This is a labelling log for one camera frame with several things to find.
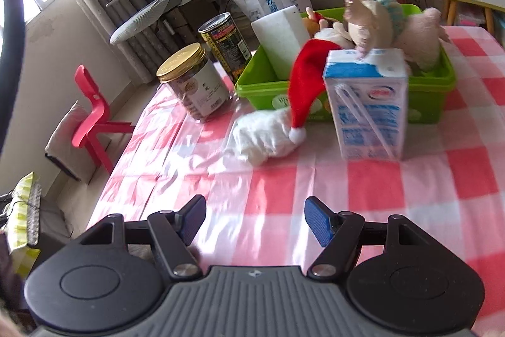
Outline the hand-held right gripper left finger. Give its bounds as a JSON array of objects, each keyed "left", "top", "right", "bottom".
[{"left": 79, "top": 195, "right": 207, "bottom": 281}]

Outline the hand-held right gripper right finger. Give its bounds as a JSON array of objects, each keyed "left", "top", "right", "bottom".
[{"left": 305, "top": 196, "right": 430, "bottom": 281}]

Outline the white cloth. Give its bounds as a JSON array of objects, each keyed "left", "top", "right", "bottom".
[{"left": 226, "top": 109, "right": 301, "bottom": 166}]

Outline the green plastic bin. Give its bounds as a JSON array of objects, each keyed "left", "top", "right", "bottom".
[{"left": 235, "top": 3, "right": 458, "bottom": 124}]

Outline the red santa hat plush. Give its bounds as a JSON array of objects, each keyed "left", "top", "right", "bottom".
[{"left": 287, "top": 27, "right": 350, "bottom": 143}]

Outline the white sponge block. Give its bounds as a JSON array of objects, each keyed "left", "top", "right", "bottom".
[{"left": 251, "top": 5, "right": 310, "bottom": 81}]

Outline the white cat plush toy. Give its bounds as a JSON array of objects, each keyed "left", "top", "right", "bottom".
[{"left": 340, "top": 0, "right": 408, "bottom": 59}]

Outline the pink plush toy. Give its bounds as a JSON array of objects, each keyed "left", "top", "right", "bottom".
[{"left": 395, "top": 6, "right": 450, "bottom": 71}]

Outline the blue white milk carton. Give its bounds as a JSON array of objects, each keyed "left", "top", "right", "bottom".
[{"left": 323, "top": 47, "right": 409, "bottom": 161}]

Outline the gold lid cookie jar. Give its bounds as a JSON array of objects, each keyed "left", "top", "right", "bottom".
[{"left": 156, "top": 43, "right": 231, "bottom": 123}]

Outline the red checkered tablecloth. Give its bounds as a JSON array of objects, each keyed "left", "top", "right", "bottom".
[{"left": 86, "top": 25, "right": 505, "bottom": 337}]

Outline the red plastic chair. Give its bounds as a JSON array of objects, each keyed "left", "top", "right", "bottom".
[{"left": 72, "top": 64, "right": 135, "bottom": 175}]

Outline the beige seat cushion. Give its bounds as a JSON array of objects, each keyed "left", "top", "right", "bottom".
[{"left": 43, "top": 99, "right": 101, "bottom": 183}]

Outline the yellow striped bag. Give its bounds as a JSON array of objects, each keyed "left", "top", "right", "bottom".
[{"left": 0, "top": 171, "right": 43, "bottom": 267}]

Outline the black drink can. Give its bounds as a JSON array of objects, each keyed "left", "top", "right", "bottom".
[{"left": 197, "top": 12, "right": 253, "bottom": 83}]

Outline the black cable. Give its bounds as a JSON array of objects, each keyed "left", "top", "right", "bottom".
[{"left": 0, "top": 0, "right": 29, "bottom": 166}]

